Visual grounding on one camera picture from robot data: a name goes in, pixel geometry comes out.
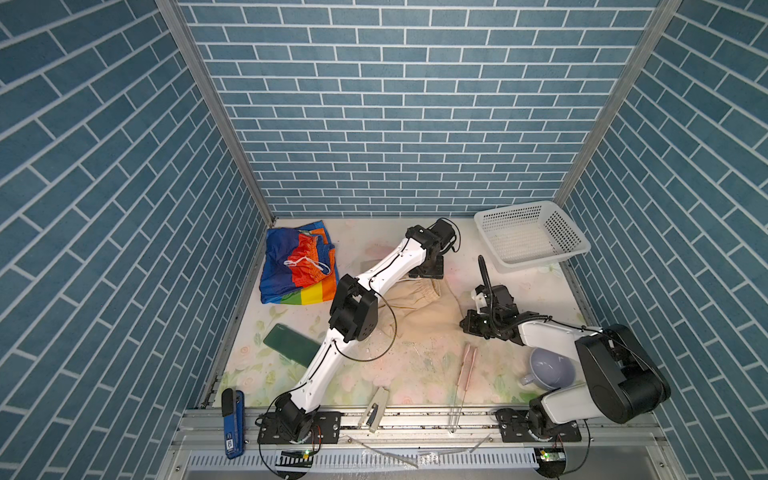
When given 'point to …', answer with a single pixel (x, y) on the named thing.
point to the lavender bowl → (550, 370)
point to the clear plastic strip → (420, 452)
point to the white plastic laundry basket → (528, 236)
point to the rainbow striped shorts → (299, 266)
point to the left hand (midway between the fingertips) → (432, 274)
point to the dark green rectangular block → (292, 344)
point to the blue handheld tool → (233, 412)
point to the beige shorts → (420, 308)
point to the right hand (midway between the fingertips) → (458, 320)
